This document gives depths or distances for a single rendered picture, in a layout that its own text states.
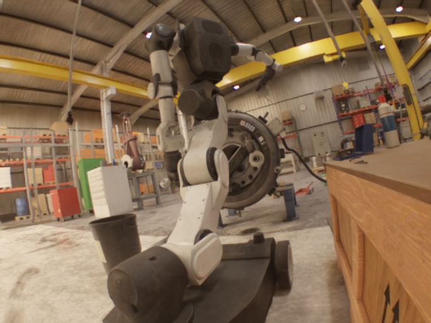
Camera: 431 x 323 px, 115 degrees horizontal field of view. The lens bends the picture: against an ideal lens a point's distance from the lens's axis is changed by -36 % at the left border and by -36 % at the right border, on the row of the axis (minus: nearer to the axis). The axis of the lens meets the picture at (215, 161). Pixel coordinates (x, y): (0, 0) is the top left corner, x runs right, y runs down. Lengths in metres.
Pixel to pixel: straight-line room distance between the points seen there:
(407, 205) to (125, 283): 0.50
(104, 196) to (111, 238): 3.81
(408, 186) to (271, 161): 1.33
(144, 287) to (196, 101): 0.71
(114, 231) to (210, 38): 1.12
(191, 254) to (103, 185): 4.55
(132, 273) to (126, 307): 0.08
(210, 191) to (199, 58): 0.59
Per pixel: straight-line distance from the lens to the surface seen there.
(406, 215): 0.26
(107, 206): 5.05
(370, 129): 0.89
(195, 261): 0.58
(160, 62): 1.04
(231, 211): 2.53
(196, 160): 0.83
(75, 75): 9.79
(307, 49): 13.36
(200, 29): 1.07
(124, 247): 1.28
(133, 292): 0.49
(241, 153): 1.55
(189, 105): 0.92
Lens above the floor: 0.52
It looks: 3 degrees up
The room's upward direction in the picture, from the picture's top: 11 degrees counter-clockwise
